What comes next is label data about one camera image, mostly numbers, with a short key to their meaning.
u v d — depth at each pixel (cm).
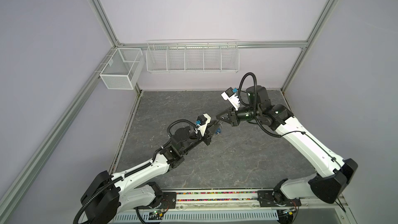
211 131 63
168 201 73
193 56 104
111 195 40
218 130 97
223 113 63
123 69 99
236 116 59
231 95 59
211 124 69
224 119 65
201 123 59
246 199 75
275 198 66
